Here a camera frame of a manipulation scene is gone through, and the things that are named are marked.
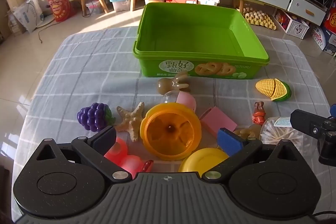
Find small brown figurine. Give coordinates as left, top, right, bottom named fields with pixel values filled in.
left=251, top=101, right=267, bottom=125

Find grey checkered tablecloth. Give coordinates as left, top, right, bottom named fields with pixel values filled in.
left=12, top=26, right=332, bottom=224

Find beige starfish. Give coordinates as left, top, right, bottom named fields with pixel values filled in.
left=115, top=101, right=146, bottom=143

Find coral red plastic toy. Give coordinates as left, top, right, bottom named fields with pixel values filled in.
left=104, top=137, right=154, bottom=179

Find stack of egg trays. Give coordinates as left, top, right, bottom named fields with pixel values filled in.
left=242, top=4, right=277, bottom=31

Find white red printed carton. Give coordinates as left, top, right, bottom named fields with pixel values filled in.
left=273, top=9, right=311, bottom=40

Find white paper bag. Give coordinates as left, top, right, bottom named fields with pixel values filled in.
left=13, top=0, right=44, bottom=33

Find yellow round lid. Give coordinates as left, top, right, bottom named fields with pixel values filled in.
left=178, top=147, right=229, bottom=174

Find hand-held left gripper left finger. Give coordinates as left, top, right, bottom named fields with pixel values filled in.
left=34, top=125, right=133, bottom=184

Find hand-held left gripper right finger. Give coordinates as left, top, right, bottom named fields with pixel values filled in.
left=202, top=127, right=302, bottom=184

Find clear cotton swab jar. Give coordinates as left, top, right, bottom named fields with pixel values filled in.
left=259, top=117, right=319, bottom=151

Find pink rectangular block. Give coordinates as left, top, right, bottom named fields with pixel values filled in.
left=199, top=106, right=238, bottom=135

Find pink capsule toy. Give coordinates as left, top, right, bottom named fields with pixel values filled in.
left=163, top=90, right=197, bottom=112

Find toy corn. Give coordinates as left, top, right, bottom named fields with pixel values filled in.
left=255, top=78, right=292, bottom=102

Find green plastic box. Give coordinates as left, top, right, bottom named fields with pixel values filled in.
left=133, top=2, right=270, bottom=80

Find purple toy grapes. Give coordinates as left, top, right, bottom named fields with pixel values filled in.
left=77, top=102, right=116, bottom=132

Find red printed box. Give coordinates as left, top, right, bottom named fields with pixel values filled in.
left=46, top=0, right=77, bottom=23

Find clear plastic storage bin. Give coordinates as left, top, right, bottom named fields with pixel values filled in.
left=85, top=0, right=102, bottom=15
left=109, top=0, right=131, bottom=12

